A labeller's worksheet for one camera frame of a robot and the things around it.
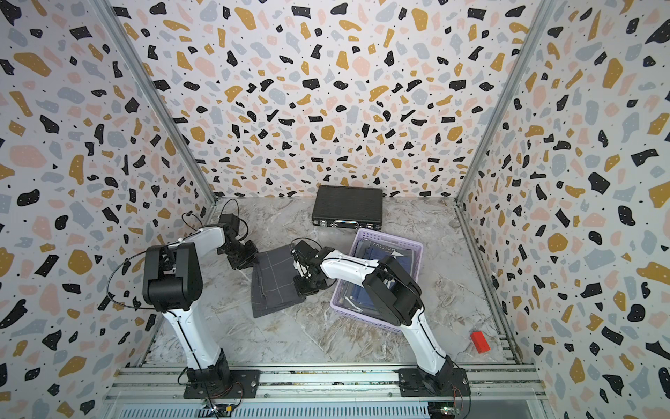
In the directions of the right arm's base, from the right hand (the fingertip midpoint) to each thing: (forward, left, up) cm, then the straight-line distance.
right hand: (299, 295), depth 90 cm
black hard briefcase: (+40, -15, +3) cm, 43 cm away
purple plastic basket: (-3, -19, +3) cm, 19 cm away
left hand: (+14, +17, 0) cm, 22 cm away
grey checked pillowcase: (+5, +10, 0) cm, 12 cm away
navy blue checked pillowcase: (-1, -21, +4) cm, 21 cm away
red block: (-13, -59, -2) cm, 60 cm away
